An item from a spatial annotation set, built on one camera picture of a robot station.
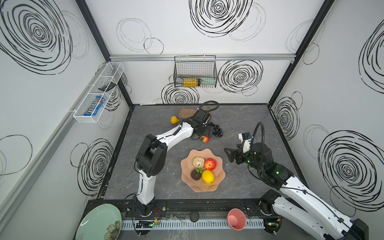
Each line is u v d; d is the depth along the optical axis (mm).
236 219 708
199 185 798
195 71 991
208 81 868
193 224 642
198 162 807
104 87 776
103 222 683
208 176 777
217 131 994
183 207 749
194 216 631
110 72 913
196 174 792
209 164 808
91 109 694
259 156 547
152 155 504
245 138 654
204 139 958
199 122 712
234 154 670
